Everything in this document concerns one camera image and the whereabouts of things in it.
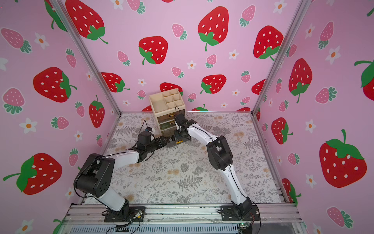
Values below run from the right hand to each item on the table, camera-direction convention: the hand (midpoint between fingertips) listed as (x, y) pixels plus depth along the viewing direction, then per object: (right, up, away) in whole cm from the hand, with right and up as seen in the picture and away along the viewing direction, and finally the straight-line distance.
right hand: (181, 133), depth 102 cm
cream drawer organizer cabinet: (-9, +19, -9) cm, 23 cm away
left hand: (-10, -4, -7) cm, 13 cm away
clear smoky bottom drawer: (-3, -6, -3) cm, 7 cm away
